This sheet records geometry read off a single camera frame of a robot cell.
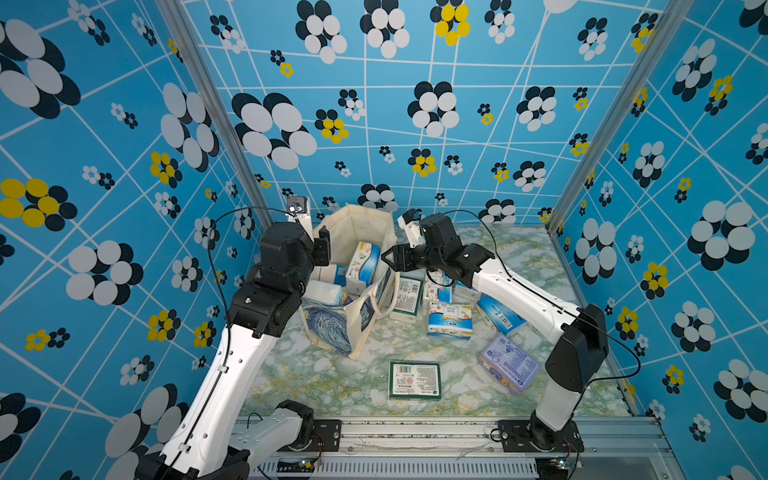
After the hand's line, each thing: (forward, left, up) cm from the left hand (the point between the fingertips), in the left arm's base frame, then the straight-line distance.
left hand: (315, 225), depth 65 cm
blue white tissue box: (+2, -9, -18) cm, 21 cm away
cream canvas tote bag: (-14, -5, -21) cm, 26 cm away
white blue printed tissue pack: (+6, -32, -33) cm, 46 cm away
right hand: (+4, -17, -15) cm, 23 cm away
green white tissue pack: (+3, -22, -35) cm, 41 cm away
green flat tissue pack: (-22, -23, -35) cm, 47 cm away
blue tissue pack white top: (+4, 0, -24) cm, 25 cm away
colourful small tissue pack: (-6, -34, -33) cm, 48 cm away
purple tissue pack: (-18, -49, -35) cm, 62 cm away
